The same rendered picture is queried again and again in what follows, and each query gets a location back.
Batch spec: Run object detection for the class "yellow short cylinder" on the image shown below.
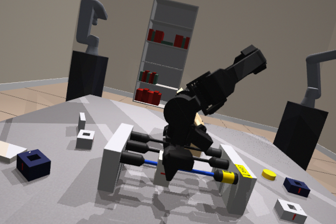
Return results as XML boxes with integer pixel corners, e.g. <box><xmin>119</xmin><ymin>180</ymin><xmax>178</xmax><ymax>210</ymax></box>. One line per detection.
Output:
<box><xmin>262</xmin><ymin>169</ymin><xmax>276</xmax><ymax>181</ymax></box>

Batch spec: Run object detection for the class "white flat bar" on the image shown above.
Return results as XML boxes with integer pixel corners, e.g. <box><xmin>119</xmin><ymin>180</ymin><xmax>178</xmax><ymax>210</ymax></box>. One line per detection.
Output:
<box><xmin>0</xmin><ymin>141</ymin><xmax>27</xmax><ymax>164</ymax></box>

